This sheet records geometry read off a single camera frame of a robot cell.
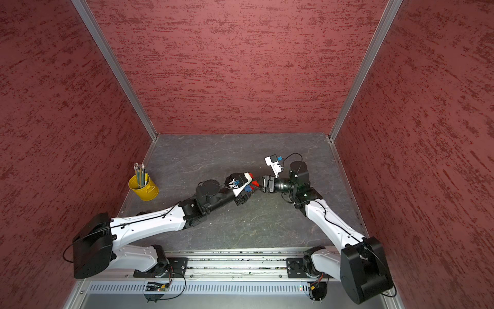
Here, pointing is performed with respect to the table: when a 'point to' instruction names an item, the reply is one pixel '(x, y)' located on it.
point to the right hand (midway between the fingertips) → (251, 187)
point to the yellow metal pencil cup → (146, 193)
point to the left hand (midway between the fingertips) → (251, 181)
